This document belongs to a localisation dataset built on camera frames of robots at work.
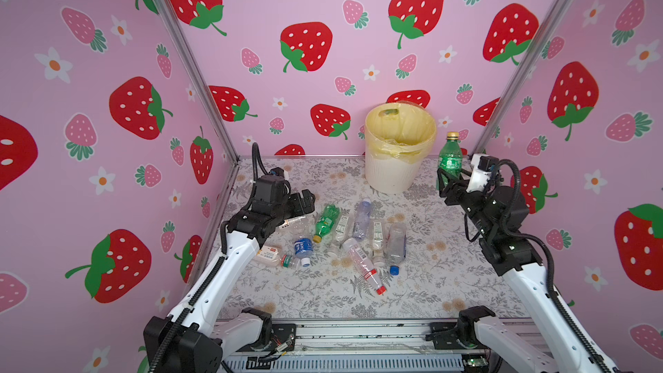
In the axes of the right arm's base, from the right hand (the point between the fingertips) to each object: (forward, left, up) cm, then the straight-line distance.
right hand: (447, 168), depth 67 cm
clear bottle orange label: (-4, +44, -31) cm, 54 cm away
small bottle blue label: (-14, +41, -31) cm, 53 cm away
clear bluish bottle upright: (+2, +22, -35) cm, 41 cm away
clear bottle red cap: (-16, +20, -32) cm, 41 cm away
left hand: (-5, +40, -13) cm, 42 cm away
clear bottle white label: (-4, +28, -30) cm, 42 cm away
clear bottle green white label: (-7, +16, -32) cm, 36 cm away
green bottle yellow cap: (-2, +35, -31) cm, 46 cm away
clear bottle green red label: (-17, +51, -30) cm, 62 cm away
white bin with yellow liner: (+40, +10, -22) cm, 46 cm away
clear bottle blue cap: (-2, +10, -36) cm, 37 cm away
